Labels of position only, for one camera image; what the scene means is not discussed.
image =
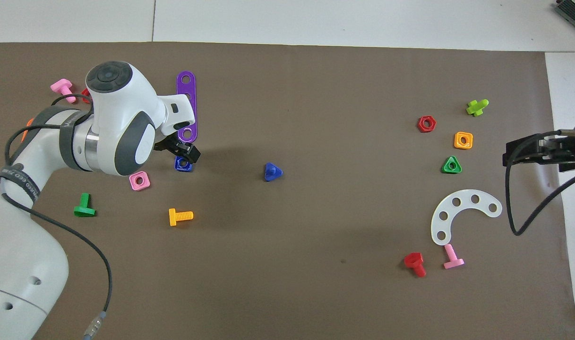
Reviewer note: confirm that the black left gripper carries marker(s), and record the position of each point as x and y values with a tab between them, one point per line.
167	144

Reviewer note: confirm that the blue square plastic nut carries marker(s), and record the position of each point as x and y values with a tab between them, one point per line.
178	167

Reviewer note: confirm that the blue triangle-head plastic bolt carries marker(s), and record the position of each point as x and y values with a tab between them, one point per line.
271	173

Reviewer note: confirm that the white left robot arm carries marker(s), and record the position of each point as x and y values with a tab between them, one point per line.
117	118

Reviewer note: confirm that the pink square plastic nut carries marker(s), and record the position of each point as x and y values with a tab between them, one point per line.
134	185

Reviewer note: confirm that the orange plastic bolt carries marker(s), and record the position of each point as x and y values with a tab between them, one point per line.
178	216

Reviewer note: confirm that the purple four-hole plastic strip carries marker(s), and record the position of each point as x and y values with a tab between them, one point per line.
185	80

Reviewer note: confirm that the lime cross-head plastic bolt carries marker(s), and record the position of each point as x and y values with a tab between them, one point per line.
476	107

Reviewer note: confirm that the orange square plastic nut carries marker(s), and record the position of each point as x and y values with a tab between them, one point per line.
457	140

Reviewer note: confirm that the green triangular plastic nut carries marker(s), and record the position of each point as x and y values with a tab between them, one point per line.
445	169

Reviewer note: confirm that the white curved five-hole strip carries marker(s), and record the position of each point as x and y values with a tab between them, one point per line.
450	215

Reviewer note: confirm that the dark green plastic bolt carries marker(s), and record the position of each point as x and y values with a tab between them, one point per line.
84	208

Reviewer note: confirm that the red hexagonal plastic nut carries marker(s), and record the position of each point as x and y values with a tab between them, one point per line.
422	127
85	91

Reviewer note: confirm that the pink plastic bolt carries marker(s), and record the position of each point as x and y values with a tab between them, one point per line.
451	257
60	86

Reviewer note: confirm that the brown table mat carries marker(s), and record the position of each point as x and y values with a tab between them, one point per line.
287	259

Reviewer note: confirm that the orange three-hole corner plate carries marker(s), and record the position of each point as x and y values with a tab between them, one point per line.
24	136

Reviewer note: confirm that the red hex-head plastic bolt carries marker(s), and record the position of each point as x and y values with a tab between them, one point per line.
414	262

